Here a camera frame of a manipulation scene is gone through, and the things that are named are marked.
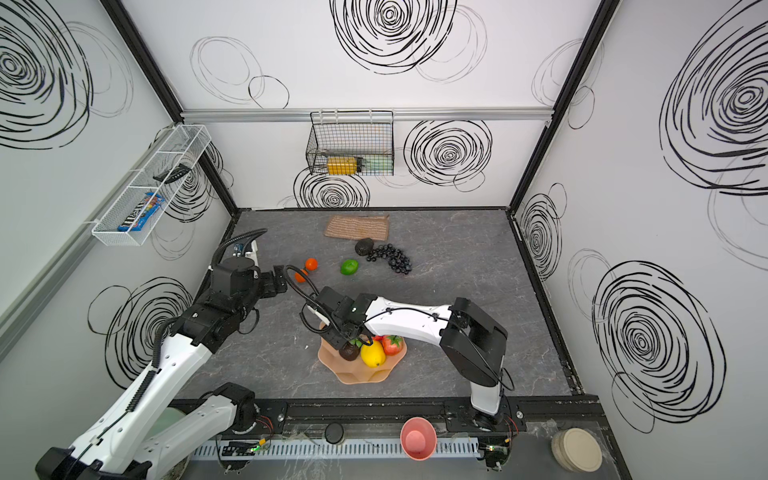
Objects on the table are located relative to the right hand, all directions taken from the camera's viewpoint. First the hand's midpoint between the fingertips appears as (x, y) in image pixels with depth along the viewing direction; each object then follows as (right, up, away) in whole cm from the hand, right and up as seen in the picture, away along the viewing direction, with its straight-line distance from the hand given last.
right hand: (330, 329), depth 82 cm
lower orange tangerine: (-6, +15, -9) cm, 19 cm away
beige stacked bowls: (+57, -21, -17) cm, 63 cm away
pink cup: (+23, -23, -11) cm, 34 cm away
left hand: (-15, +17, -6) cm, 24 cm away
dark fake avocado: (+7, +22, +23) cm, 33 cm away
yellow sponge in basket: (+2, +47, +5) cm, 47 cm away
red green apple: (+17, -2, -5) cm, 18 cm away
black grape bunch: (+19, +18, +20) cm, 33 cm away
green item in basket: (+13, +47, +6) cm, 49 cm away
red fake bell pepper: (+14, -3, 0) cm, 14 cm away
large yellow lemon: (+12, -6, -3) cm, 14 cm away
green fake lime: (+3, +16, +17) cm, 24 cm away
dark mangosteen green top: (+6, -5, -2) cm, 8 cm away
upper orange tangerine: (-10, +16, +18) cm, 26 cm away
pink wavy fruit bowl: (+7, -11, -3) cm, 13 cm away
